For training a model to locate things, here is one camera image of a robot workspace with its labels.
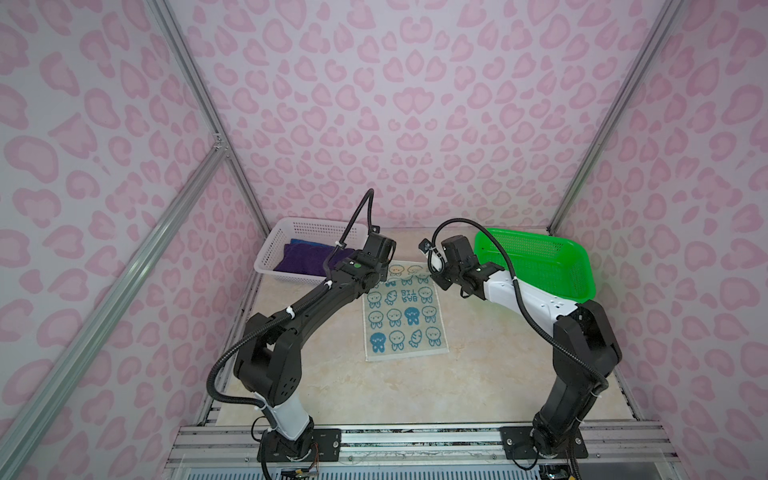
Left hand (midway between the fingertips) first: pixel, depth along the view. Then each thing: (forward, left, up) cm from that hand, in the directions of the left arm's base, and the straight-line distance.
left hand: (378, 259), depth 88 cm
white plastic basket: (+21, +37, -10) cm, 44 cm away
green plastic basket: (+11, -62, -18) cm, 66 cm away
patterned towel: (-9, -7, -19) cm, 22 cm away
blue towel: (+22, +32, -15) cm, 42 cm away
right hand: (+1, -17, -2) cm, 18 cm away
